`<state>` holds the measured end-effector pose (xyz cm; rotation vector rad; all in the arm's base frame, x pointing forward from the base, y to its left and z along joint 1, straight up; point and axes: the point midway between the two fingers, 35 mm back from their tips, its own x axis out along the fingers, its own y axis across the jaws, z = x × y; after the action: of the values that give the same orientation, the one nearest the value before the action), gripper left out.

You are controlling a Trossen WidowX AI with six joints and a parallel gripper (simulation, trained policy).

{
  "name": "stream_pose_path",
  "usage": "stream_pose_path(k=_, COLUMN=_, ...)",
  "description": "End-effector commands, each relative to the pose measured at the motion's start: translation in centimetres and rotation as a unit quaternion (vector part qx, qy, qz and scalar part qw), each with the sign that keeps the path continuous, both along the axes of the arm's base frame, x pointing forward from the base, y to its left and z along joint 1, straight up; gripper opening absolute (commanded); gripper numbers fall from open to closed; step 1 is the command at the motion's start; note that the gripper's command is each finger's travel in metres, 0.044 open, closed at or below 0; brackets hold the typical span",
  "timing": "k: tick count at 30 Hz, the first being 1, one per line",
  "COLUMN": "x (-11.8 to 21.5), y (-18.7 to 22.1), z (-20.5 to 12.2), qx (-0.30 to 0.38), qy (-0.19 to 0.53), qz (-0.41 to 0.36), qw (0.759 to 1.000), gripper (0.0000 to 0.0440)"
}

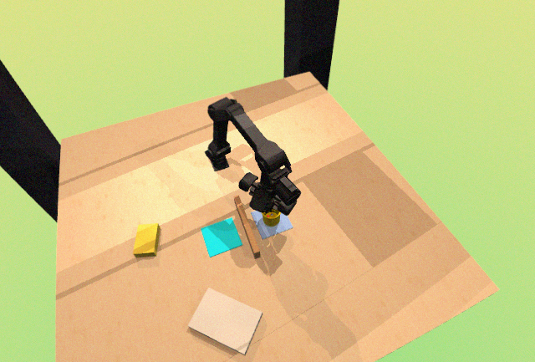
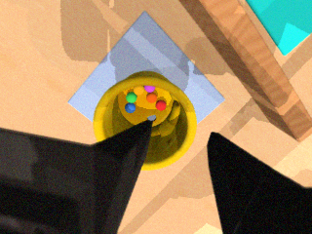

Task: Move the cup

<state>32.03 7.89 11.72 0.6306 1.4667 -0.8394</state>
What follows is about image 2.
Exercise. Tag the blue marble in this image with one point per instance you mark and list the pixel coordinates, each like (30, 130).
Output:
(130, 107)

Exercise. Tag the yellow cup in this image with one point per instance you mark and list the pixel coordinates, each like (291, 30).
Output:
(173, 130)

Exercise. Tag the orange-brown wooden beam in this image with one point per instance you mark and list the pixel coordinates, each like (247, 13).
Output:
(235, 37)

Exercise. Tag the green marble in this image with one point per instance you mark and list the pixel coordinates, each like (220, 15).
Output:
(131, 97)

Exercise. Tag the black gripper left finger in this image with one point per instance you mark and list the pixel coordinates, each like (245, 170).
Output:
(100, 177)

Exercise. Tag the red marble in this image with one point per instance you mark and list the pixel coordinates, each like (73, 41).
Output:
(160, 105)

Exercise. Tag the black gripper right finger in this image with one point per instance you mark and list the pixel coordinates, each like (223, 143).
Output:
(253, 198)

